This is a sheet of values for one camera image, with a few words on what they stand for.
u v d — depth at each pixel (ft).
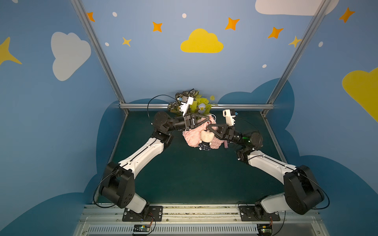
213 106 3.04
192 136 2.16
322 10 2.31
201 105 2.96
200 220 2.41
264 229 2.36
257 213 2.21
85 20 2.38
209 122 2.05
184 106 1.99
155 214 2.44
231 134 2.08
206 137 2.05
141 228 2.35
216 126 2.18
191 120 1.98
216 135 2.06
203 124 2.08
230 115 2.12
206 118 2.02
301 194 1.42
